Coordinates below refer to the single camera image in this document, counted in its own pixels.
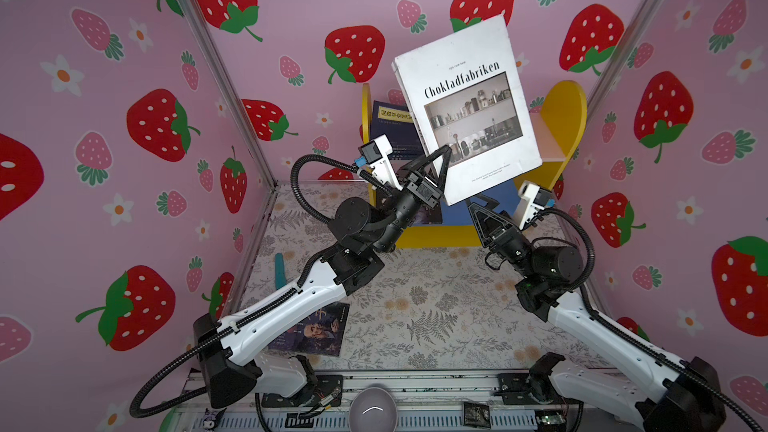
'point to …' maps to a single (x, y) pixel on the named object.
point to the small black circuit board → (476, 415)
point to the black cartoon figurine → (211, 418)
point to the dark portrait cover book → (320, 336)
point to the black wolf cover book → (435, 215)
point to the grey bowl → (373, 409)
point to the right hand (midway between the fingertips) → (467, 204)
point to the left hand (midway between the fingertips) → (447, 150)
